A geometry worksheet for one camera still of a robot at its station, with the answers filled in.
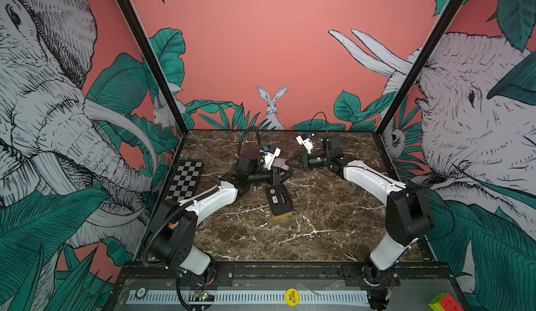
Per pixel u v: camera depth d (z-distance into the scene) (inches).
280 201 35.4
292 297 27.6
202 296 27.6
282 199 35.8
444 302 26.1
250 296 27.6
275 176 28.4
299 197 37.2
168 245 16.9
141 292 27.6
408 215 18.3
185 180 37.6
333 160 27.3
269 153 29.3
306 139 31.0
